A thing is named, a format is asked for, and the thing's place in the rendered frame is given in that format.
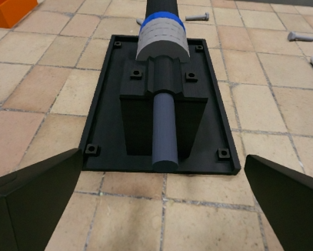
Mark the dark grey metal shaft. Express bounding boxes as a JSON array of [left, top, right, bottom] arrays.
[[152, 92, 178, 173]]

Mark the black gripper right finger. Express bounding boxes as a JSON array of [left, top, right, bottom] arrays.
[[244, 154, 313, 251]]

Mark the grey bolt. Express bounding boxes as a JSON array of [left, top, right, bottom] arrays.
[[136, 18, 143, 25], [185, 12, 209, 21], [287, 32, 313, 42]]

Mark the blue spacer ring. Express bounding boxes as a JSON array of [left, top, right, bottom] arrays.
[[139, 12, 185, 34]]

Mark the black flat mounting plate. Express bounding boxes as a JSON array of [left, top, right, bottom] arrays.
[[78, 35, 241, 176]]

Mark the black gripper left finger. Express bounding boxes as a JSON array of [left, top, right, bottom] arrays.
[[0, 148, 83, 251]]

